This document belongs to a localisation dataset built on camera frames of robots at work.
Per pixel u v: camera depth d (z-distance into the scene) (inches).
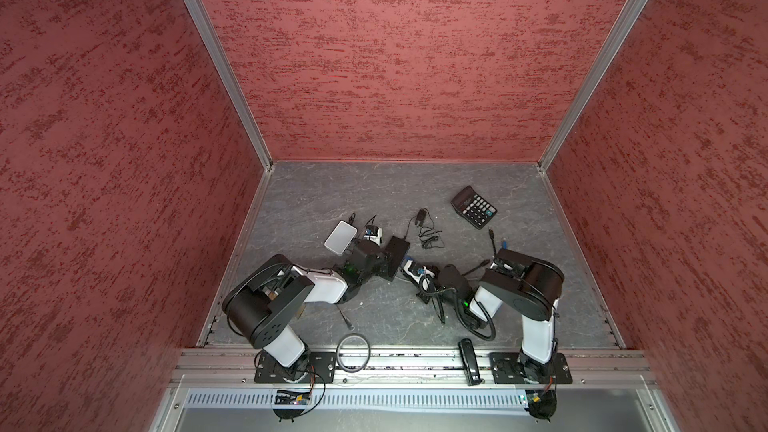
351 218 40.5
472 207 41.4
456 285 27.3
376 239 32.7
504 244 38.3
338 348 30.3
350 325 31.9
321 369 29.3
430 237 38.9
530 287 19.5
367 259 28.4
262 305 18.2
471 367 28.3
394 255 35.5
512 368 29.1
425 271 30.7
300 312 32.7
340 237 37.6
